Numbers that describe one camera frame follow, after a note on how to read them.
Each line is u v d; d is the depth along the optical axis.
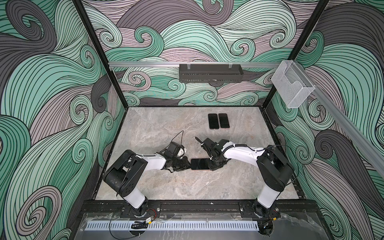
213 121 1.07
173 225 0.70
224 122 1.10
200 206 0.76
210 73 0.96
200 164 0.93
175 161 0.77
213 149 0.65
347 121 0.59
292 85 0.78
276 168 0.47
